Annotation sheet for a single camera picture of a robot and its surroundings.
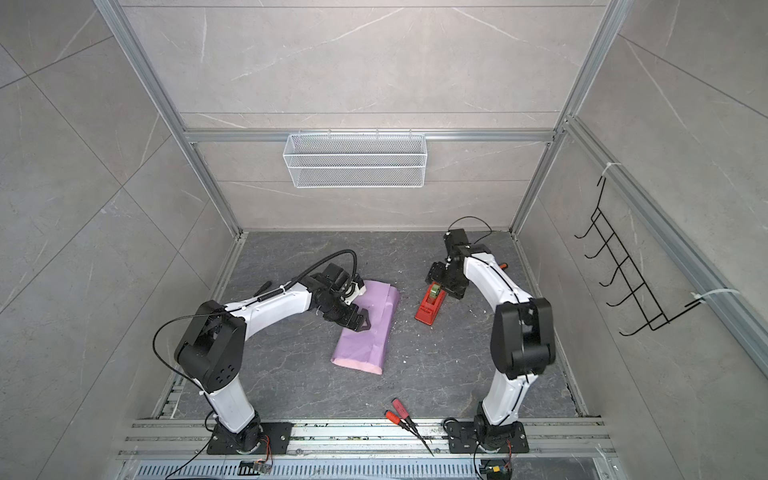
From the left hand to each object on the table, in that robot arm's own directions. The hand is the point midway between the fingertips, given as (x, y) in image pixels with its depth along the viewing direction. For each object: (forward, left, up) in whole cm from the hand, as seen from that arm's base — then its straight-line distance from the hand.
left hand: (359, 317), depth 90 cm
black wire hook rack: (-15, -63, +28) cm, 70 cm away
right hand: (+9, -25, +4) cm, 27 cm away
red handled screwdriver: (-28, -10, -5) cm, 30 cm away
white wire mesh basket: (+47, +1, +24) cm, 53 cm away
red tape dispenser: (+4, -23, 0) cm, 23 cm away
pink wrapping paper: (-11, -2, +1) cm, 11 cm away
